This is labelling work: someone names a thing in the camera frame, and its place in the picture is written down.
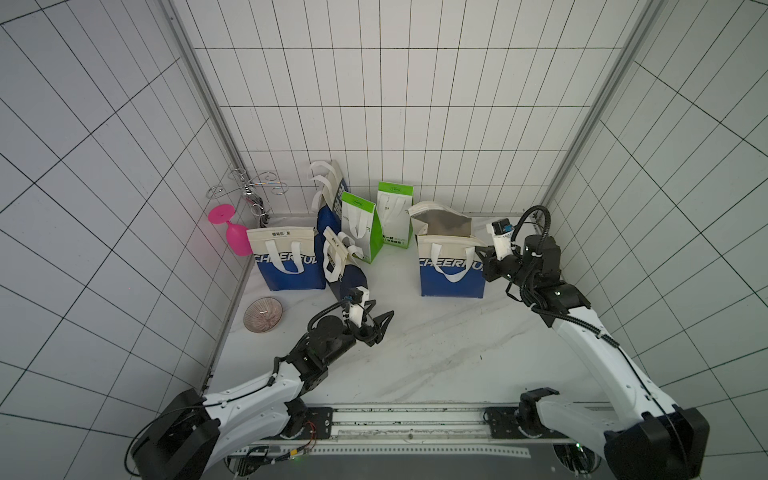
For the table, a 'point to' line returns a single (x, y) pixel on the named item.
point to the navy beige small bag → (347, 277)
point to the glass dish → (262, 314)
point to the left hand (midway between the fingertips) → (380, 311)
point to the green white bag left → (361, 223)
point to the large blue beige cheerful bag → (287, 257)
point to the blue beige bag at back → (327, 199)
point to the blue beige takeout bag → (448, 261)
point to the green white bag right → (395, 207)
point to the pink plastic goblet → (237, 235)
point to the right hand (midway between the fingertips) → (480, 242)
